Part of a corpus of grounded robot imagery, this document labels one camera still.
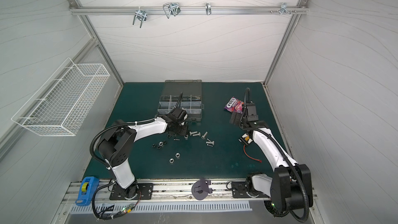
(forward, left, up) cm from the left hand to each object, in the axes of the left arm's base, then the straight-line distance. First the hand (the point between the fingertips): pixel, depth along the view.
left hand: (188, 129), depth 94 cm
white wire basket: (-7, +55, +32) cm, 64 cm away
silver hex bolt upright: (-5, -10, 0) cm, 11 cm away
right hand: (+5, -32, +12) cm, 35 cm away
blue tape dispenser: (-33, +44, +3) cm, 55 cm away
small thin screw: (-6, +6, -1) cm, 9 cm away
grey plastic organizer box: (+22, -1, +2) cm, 22 cm away
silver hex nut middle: (-5, +1, 0) cm, 5 cm away
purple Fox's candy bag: (+19, -31, +1) cm, 36 cm away
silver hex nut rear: (-16, +4, 0) cm, 16 cm away
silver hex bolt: (-2, -4, -1) cm, 5 cm away
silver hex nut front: (-18, +7, -1) cm, 20 cm away
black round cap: (-32, -9, +1) cm, 33 cm away
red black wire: (-17, -40, -1) cm, 44 cm away
